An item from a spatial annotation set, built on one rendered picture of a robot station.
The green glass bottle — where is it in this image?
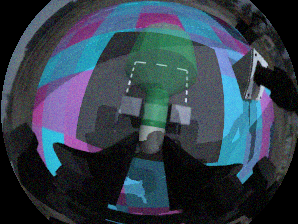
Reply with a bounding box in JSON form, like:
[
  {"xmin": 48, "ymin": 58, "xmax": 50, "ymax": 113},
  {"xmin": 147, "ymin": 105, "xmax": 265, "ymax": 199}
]
[{"xmin": 124, "ymin": 22, "xmax": 198, "ymax": 155}]

